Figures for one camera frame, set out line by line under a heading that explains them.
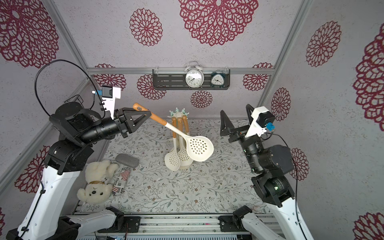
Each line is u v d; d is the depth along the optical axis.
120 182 0.85
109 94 0.40
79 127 0.36
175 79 0.93
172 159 0.85
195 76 0.88
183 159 0.87
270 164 0.34
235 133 0.41
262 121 0.35
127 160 0.94
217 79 0.90
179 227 0.73
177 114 0.69
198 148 0.60
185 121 0.67
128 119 0.43
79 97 0.84
